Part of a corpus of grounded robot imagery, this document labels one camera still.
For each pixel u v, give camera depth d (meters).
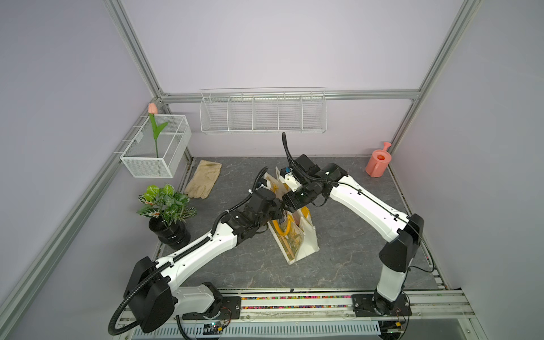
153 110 0.83
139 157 0.75
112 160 0.68
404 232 0.45
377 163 1.05
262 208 0.59
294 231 0.79
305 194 0.64
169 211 0.73
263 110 1.00
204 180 1.12
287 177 0.71
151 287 0.39
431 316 0.72
